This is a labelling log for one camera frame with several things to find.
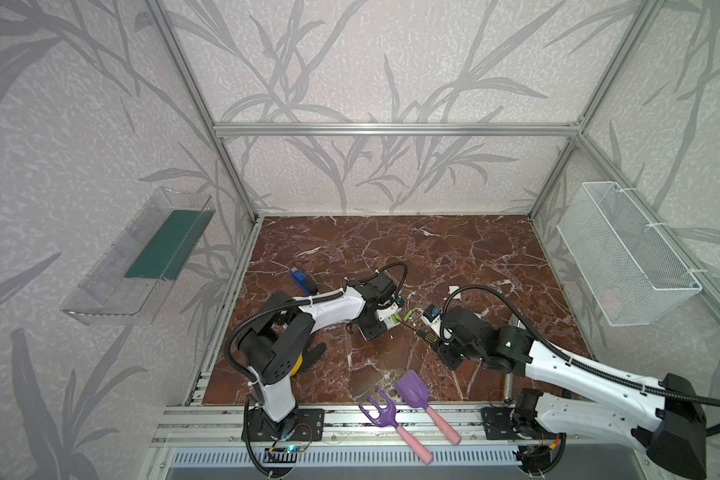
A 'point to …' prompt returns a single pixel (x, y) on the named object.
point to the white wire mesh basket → (632, 272)
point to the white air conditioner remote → (389, 315)
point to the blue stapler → (299, 276)
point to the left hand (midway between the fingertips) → (375, 317)
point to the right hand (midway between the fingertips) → (434, 333)
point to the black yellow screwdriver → (423, 333)
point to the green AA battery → (408, 315)
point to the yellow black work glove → (307, 358)
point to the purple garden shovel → (410, 389)
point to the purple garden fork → (387, 418)
